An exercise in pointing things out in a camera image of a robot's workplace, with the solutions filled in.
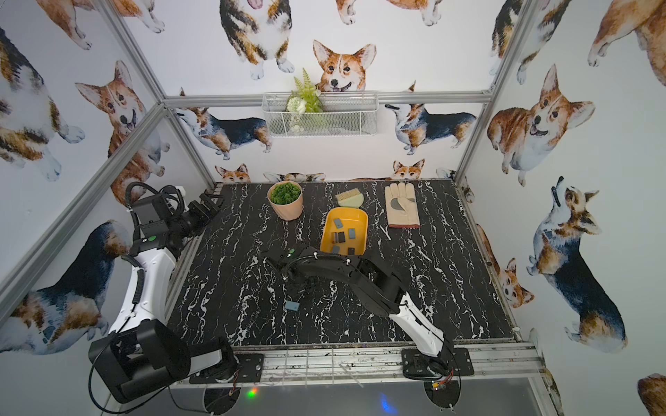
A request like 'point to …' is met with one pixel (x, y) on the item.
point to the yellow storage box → (344, 227)
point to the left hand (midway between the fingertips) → (222, 199)
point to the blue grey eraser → (338, 224)
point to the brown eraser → (337, 237)
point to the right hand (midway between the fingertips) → (298, 290)
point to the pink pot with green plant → (286, 199)
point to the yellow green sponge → (350, 198)
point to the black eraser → (351, 250)
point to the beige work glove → (401, 205)
